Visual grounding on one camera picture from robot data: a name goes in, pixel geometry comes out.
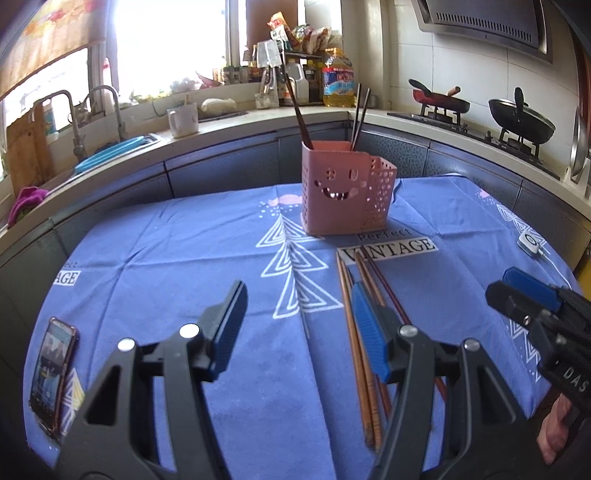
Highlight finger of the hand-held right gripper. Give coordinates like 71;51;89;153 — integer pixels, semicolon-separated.
502;267;573;315
485;281;561;333

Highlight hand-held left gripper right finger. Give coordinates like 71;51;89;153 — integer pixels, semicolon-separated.
349;282;536;480

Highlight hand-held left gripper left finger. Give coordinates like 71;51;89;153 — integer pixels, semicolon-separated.
58;279;249;480

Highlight bundle of wooden chopsticks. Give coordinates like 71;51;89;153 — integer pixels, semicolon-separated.
336;247;448;450

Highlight pink plastic utensil holder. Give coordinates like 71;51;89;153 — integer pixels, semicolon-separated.
301;141;398;236

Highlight person's right hand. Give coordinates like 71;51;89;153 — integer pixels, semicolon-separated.
538;394;575;463

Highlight blue printed tablecloth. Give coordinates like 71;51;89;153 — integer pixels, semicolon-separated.
23;173;578;480

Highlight steel pan lid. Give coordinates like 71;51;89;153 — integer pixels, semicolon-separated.
570;108;591;185

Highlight grey kitchen cabinets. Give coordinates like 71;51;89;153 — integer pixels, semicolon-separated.
0;117;591;333

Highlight black wok with lid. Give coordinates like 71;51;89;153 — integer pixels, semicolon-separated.
488;88;556;144

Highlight black gas stove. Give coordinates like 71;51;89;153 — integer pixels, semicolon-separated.
387;108;561;180

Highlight smartphone with red case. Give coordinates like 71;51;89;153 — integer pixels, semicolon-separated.
28;316;79;439

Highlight red frying pan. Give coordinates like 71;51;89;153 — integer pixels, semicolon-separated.
409;78;471;114

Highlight steel kitchen sink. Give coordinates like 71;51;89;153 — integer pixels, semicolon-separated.
46;131;164;185

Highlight blue plastic basin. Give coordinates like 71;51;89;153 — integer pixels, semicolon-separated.
74;135;148;174

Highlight white mug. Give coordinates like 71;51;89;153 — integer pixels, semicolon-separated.
167;104;199;138

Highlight white dough bag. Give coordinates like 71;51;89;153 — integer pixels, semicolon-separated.
200;97;238;115

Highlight steel kitchen faucet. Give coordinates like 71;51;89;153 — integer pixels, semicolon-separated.
33;90;88;160
82;84;127;143

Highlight magenta cloth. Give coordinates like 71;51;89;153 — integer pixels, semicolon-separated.
7;185;49;228

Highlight yellow cooking oil bottle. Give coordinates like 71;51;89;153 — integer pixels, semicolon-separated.
322;48;355;108

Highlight white plastic jug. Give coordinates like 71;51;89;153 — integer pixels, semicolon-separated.
285;62;309;104

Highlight row of spice jars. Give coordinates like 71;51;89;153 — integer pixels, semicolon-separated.
212;65;259;85

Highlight black spice rack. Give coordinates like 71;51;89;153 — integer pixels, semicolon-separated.
284;51;324;104

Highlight wooden cutting board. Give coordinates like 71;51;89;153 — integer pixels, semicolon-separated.
4;104;56;197

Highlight steel range hood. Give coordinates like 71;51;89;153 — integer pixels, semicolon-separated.
412;0;554;63

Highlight pile of snack packets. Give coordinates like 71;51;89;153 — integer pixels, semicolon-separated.
269;13;333;52

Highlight brown cardboard panel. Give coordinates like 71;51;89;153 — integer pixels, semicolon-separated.
246;0;342;47

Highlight patterned window blind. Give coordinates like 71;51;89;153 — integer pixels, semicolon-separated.
0;0;109;97

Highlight white button device with cable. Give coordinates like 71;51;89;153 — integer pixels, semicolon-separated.
518;232;575;280

